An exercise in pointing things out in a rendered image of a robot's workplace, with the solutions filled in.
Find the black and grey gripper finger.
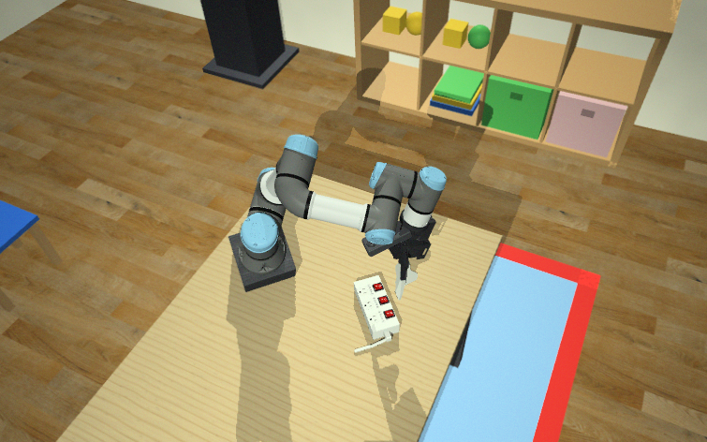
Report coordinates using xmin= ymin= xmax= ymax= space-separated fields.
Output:
xmin=394 ymin=253 xmax=418 ymax=301

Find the white power strip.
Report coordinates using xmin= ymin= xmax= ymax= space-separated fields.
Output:
xmin=354 ymin=275 xmax=400 ymax=352

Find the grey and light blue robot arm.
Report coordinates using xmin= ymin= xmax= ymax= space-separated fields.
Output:
xmin=238 ymin=135 xmax=447 ymax=275

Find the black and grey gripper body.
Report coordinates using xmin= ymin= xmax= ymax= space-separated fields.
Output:
xmin=389 ymin=209 xmax=436 ymax=259

